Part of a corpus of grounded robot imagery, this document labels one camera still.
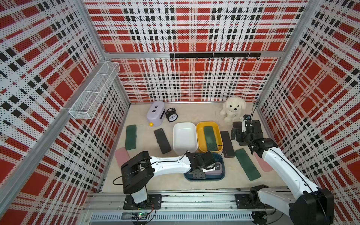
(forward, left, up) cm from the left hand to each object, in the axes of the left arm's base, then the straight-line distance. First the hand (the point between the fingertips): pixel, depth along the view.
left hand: (201, 164), depth 83 cm
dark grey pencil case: (+17, +26, -2) cm, 31 cm away
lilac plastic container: (+36, +31, +7) cm, 48 cm away
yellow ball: (+29, +35, +2) cm, 45 cm away
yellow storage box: (+13, -2, -2) cm, 13 cm away
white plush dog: (+35, -23, +12) cm, 43 cm away
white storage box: (+19, +10, -1) cm, 22 cm away
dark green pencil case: (+21, +50, -3) cm, 54 cm away
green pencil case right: (0, -29, -1) cm, 29 cm away
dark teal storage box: (+4, -11, 0) cm, 11 cm away
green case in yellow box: (+19, -8, -3) cm, 21 cm away
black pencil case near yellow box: (+10, -19, -2) cm, 22 cm away
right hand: (+16, -25, +13) cm, 32 cm away
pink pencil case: (-6, -8, +10) cm, 14 cm away
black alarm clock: (+37, +21, +3) cm, 43 cm away
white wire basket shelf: (+33, +75, +18) cm, 84 cm away
